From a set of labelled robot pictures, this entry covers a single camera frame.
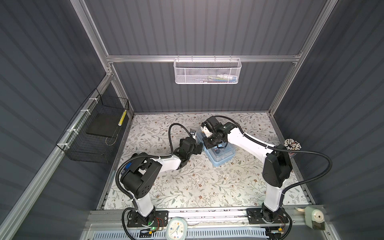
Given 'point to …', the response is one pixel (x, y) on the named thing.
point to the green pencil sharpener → (314, 217)
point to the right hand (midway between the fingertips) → (207, 144)
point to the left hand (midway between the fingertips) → (194, 141)
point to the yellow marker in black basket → (120, 122)
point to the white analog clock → (176, 229)
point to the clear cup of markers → (291, 144)
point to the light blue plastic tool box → (218, 156)
